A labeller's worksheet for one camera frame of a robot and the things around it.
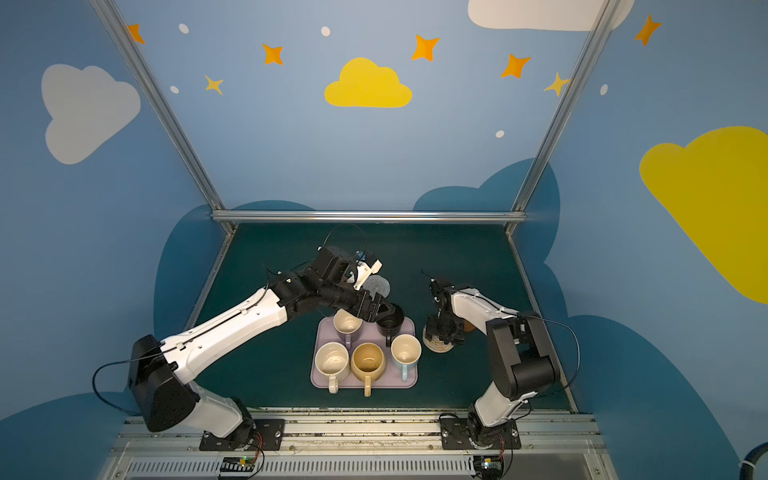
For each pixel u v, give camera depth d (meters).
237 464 0.73
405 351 0.86
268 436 0.74
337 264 0.58
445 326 0.79
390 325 0.91
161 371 0.41
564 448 0.74
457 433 0.75
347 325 0.93
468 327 0.61
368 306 0.65
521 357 0.47
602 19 0.70
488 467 0.73
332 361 0.86
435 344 0.91
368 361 0.86
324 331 0.93
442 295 0.70
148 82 0.80
